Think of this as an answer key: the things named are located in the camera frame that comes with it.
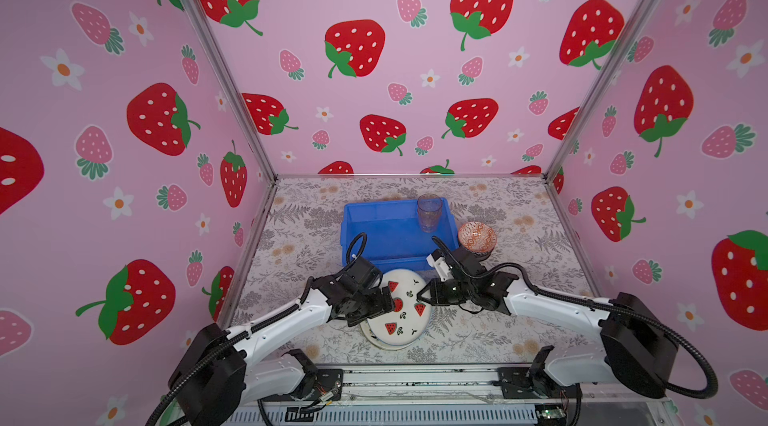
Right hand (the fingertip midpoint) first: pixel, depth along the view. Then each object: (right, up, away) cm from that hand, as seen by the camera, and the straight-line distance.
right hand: (415, 297), depth 79 cm
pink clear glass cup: (+6, +24, +21) cm, 33 cm away
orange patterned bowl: (+21, +15, +14) cm, 29 cm away
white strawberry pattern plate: (-1, -6, 0) cm, 6 cm away
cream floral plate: (-13, -11, 0) cm, 17 cm away
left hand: (-8, -4, +1) cm, 9 cm away
